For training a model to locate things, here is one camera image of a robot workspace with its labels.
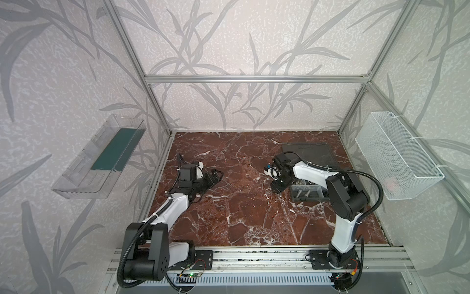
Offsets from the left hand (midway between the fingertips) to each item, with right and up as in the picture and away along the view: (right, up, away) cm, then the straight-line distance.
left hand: (218, 177), depth 87 cm
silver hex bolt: (+45, -9, +4) cm, 46 cm away
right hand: (+29, -6, +9) cm, 31 cm away
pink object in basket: (+73, 0, -13) cm, 74 cm away
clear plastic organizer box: (+60, +10, +24) cm, 65 cm away
